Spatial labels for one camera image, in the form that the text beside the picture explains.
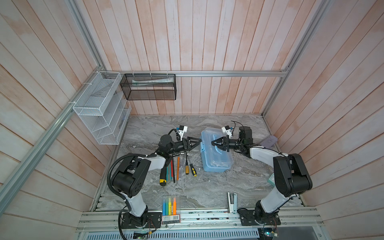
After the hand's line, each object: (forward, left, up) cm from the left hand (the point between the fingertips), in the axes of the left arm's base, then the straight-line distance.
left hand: (200, 144), depth 79 cm
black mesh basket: (+46, +35, +5) cm, 58 cm away
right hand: (+4, -8, -5) cm, 10 cm away
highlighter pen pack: (-29, +16, -18) cm, 38 cm away
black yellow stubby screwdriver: (-6, +4, -18) cm, 20 cm away
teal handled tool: (-8, +19, -18) cm, 27 cm away
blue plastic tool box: (-5, -8, -7) cm, 12 cm away
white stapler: (-25, -17, -18) cm, 35 cm away
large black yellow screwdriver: (-11, +22, -19) cm, 31 cm away
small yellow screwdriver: (-5, +8, -19) cm, 21 cm away
